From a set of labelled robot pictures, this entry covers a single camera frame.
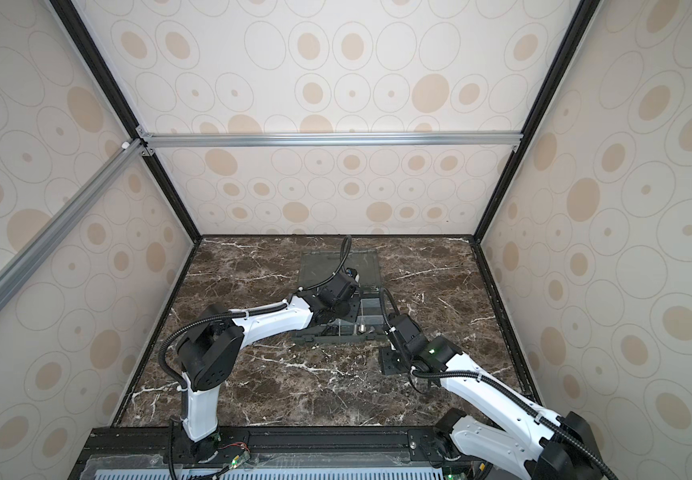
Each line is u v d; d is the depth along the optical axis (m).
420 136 1.57
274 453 0.73
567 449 0.39
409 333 0.61
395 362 0.71
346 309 0.82
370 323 0.92
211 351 0.49
